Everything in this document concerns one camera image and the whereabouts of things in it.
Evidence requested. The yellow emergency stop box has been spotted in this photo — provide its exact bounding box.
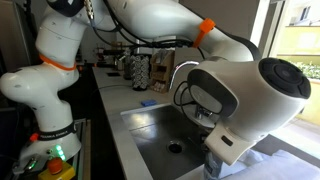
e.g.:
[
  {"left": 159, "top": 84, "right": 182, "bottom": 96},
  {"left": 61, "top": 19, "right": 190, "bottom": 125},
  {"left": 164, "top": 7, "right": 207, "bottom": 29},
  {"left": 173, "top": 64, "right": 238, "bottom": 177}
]
[{"left": 37, "top": 157, "right": 76, "bottom": 180}]

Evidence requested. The crumpled white cloth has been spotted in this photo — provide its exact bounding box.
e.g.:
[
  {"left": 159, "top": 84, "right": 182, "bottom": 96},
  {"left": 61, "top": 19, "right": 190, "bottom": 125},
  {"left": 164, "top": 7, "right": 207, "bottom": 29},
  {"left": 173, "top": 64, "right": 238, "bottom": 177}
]
[{"left": 238, "top": 148, "right": 269, "bottom": 168}]

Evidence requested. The stainless steel sink basin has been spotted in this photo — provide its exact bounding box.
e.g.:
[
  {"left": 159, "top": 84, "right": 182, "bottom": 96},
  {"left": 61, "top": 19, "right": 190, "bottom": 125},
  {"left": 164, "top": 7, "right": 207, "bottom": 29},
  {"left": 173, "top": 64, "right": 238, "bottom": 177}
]
[{"left": 120, "top": 103, "right": 221, "bottom": 180}]

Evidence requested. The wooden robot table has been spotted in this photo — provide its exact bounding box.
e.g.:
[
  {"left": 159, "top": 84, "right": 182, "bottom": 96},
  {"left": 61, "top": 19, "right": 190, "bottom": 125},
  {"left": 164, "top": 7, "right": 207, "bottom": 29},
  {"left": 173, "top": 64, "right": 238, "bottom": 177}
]
[{"left": 74, "top": 118, "right": 93, "bottom": 180}]

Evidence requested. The round sink drain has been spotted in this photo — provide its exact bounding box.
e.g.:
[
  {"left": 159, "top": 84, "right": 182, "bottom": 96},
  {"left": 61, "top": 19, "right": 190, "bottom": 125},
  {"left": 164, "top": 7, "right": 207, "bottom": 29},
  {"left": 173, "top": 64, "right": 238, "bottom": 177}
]
[{"left": 166, "top": 140, "right": 185, "bottom": 155}]

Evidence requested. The black patterned utensil holder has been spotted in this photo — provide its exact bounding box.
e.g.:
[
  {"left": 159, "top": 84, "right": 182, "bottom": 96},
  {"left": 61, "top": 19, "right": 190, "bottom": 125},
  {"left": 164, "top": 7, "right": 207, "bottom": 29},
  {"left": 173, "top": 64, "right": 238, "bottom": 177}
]
[{"left": 130, "top": 53, "right": 151, "bottom": 92}]

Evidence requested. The wooden countertop organiser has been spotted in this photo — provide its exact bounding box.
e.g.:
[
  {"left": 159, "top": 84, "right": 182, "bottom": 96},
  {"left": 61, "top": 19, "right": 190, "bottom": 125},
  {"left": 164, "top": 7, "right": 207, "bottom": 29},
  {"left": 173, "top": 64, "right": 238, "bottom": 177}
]
[{"left": 149, "top": 49, "right": 176, "bottom": 94}]

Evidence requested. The blue sponge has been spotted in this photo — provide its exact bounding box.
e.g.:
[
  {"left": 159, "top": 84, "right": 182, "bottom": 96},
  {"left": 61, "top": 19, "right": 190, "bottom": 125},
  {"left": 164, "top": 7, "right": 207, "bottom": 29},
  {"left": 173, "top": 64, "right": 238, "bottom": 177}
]
[{"left": 140, "top": 99, "right": 158, "bottom": 108}]

